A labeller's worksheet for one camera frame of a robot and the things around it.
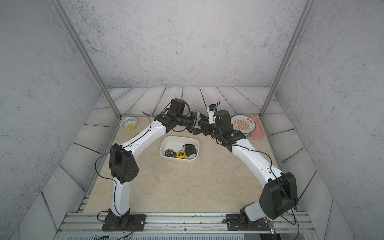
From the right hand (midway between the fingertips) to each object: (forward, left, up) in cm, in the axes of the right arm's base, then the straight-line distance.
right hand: (204, 122), depth 80 cm
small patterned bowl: (+22, +57, -24) cm, 65 cm away
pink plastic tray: (+16, -40, -29) cm, 52 cm away
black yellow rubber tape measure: (-4, +22, -24) cm, 33 cm away
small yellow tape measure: (-5, +15, -25) cm, 29 cm away
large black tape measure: (-2, +9, -24) cm, 26 cm away
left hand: (-2, -3, +2) cm, 4 cm away
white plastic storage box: (+4, +18, -25) cm, 31 cm away
